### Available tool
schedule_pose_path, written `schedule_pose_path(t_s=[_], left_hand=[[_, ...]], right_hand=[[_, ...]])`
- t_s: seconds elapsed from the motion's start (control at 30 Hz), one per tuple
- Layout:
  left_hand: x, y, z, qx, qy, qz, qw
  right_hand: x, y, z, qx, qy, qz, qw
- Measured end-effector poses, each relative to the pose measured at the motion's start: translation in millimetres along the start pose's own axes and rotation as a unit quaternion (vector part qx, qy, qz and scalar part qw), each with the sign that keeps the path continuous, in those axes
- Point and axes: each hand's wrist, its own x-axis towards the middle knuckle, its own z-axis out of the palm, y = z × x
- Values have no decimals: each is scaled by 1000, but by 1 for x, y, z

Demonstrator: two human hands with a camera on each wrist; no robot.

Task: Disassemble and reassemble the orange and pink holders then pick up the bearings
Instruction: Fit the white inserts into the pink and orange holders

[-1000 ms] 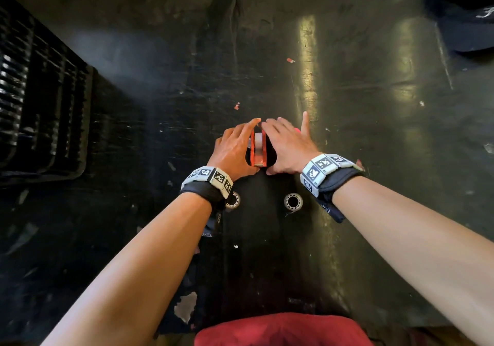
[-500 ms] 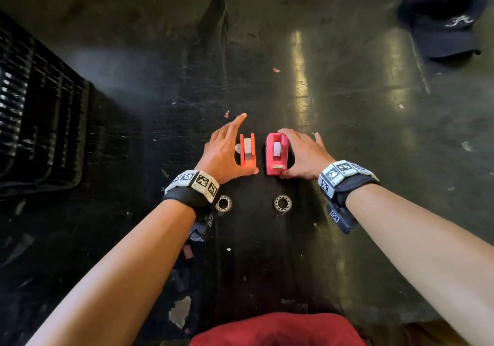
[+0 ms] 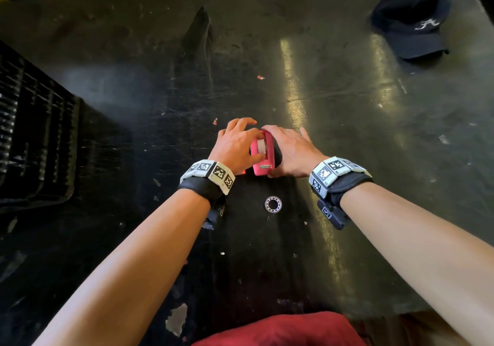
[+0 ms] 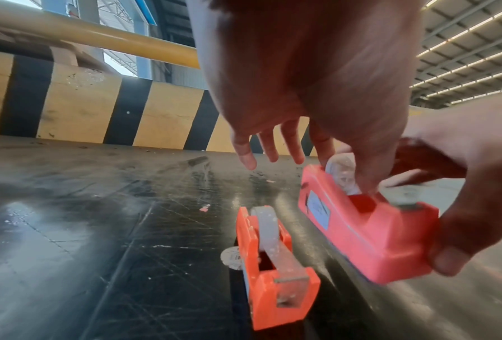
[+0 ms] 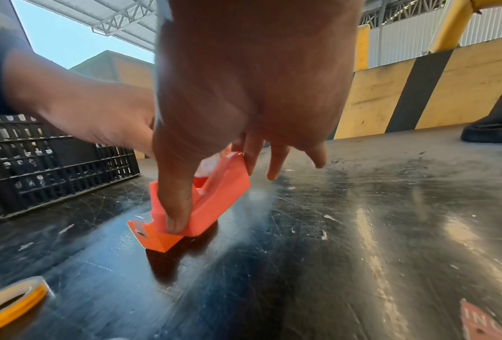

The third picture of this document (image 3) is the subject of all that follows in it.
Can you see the person's left hand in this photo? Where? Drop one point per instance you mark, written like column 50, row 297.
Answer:
column 235, row 149

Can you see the white plastic spool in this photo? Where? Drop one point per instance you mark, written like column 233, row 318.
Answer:
column 261, row 147

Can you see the red shorts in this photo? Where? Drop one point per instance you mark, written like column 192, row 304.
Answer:
column 278, row 330

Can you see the black baseball cap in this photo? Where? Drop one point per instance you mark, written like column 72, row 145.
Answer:
column 409, row 18

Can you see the person's left forearm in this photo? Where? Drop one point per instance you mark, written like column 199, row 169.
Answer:
column 127, row 280

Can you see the black plastic crate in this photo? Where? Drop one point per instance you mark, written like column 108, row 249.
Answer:
column 38, row 133

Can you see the person's right hand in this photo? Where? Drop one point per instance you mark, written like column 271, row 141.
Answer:
column 295, row 153

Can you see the person's right forearm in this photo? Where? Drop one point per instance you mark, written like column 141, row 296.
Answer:
column 424, row 249

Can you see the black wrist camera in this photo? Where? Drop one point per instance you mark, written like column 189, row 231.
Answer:
column 334, row 214
column 210, row 218

